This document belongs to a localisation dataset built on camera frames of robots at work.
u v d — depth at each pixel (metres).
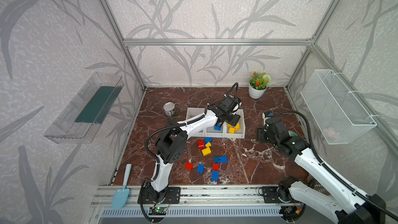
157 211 0.72
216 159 0.84
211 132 0.92
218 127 0.96
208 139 0.91
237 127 0.94
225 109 0.70
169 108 1.02
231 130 0.92
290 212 0.74
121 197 0.74
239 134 0.91
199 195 0.75
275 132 0.60
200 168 0.81
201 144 0.89
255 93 1.08
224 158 0.85
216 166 0.82
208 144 0.89
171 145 0.50
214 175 0.79
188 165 0.83
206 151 0.87
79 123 0.63
